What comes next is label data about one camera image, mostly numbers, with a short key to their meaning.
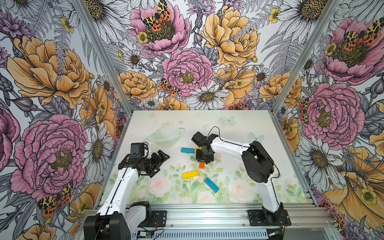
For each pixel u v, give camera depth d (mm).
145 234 701
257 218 667
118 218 406
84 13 728
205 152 718
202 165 914
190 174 894
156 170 813
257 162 532
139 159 606
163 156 746
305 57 900
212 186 854
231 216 861
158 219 732
